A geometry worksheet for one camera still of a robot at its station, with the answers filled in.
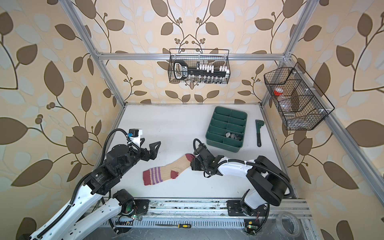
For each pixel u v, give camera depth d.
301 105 0.73
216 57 0.91
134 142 0.59
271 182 0.43
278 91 0.81
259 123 1.07
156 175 0.85
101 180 0.49
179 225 0.69
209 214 0.74
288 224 0.69
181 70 0.84
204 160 0.68
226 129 0.98
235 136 0.94
